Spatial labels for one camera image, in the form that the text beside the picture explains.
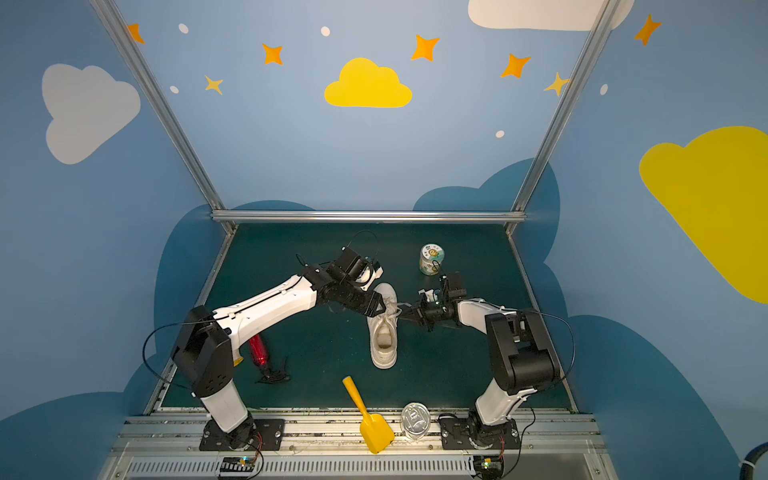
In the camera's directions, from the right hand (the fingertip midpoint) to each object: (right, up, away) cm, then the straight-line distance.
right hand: (400, 312), depth 88 cm
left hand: (-7, +4, -4) cm, 9 cm away
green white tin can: (+12, +18, +16) cm, 27 cm away
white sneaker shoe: (-5, -4, -2) cm, 7 cm away
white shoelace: (-3, 0, 0) cm, 3 cm away
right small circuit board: (+21, -36, -15) cm, 44 cm away
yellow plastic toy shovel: (-7, -28, -13) cm, 32 cm away
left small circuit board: (-41, -35, -15) cm, 56 cm away
